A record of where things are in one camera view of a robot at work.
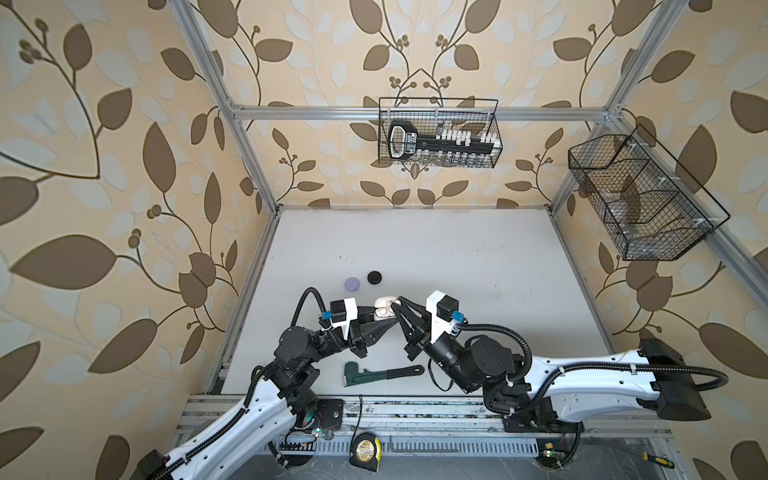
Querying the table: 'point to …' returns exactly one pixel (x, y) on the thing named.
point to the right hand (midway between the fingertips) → (397, 307)
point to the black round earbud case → (374, 277)
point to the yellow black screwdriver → (657, 459)
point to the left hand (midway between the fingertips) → (393, 315)
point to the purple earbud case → (352, 284)
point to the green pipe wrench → (352, 376)
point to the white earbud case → (384, 309)
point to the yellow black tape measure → (366, 451)
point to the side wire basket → (651, 208)
